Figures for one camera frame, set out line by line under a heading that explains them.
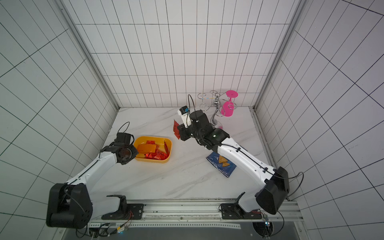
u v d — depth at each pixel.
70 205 0.40
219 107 0.89
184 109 0.62
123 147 0.66
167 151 0.90
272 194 0.38
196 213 0.73
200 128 0.53
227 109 0.84
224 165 0.88
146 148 0.91
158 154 0.90
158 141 0.98
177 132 0.74
